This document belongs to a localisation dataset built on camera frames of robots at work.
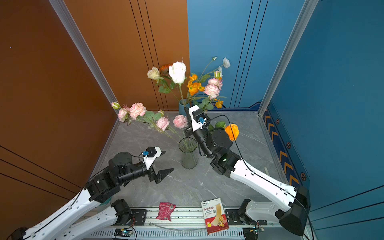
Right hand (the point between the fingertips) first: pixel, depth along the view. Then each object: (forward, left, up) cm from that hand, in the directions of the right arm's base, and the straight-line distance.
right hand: (185, 107), depth 57 cm
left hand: (-11, +9, -20) cm, 24 cm away
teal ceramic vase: (+37, +6, -30) cm, 48 cm away
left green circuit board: (-35, +32, -48) cm, 68 cm away
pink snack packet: (-26, +13, -46) cm, 54 cm away
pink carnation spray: (+6, +4, -15) cm, 16 cm away
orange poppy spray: (+22, -17, -18) cm, 33 cm away
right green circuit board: (-34, -31, -47) cm, 66 cm away
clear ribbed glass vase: (+2, +1, -30) cm, 30 cm away
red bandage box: (-29, -12, -44) cm, 54 cm away
